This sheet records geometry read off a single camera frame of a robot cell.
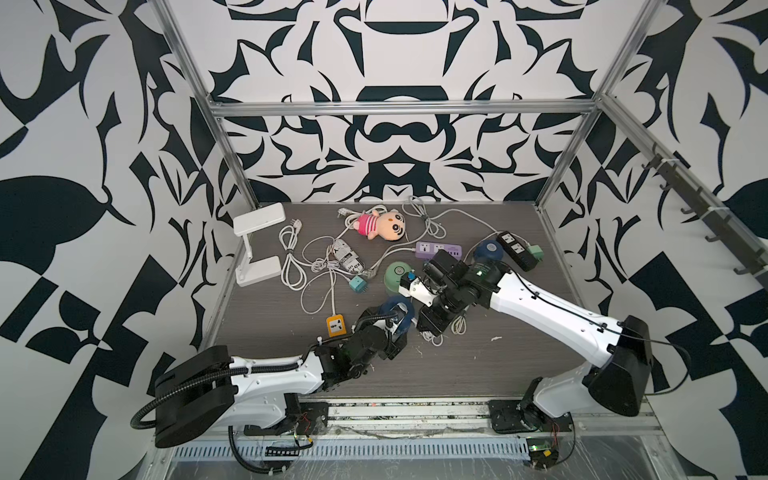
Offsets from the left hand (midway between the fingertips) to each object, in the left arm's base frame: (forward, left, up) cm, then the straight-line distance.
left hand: (392, 314), depth 81 cm
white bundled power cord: (+20, +32, -11) cm, 39 cm away
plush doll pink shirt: (+33, -1, -2) cm, 33 cm away
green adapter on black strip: (+24, -52, -8) cm, 58 cm away
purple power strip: (+27, -15, -8) cm, 32 cm away
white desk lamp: (+20, +44, -8) cm, 49 cm away
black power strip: (+25, -45, -8) cm, 52 cm away
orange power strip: (0, +16, -7) cm, 17 cm away
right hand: (-4, -6, +5) cm, 9 cm away
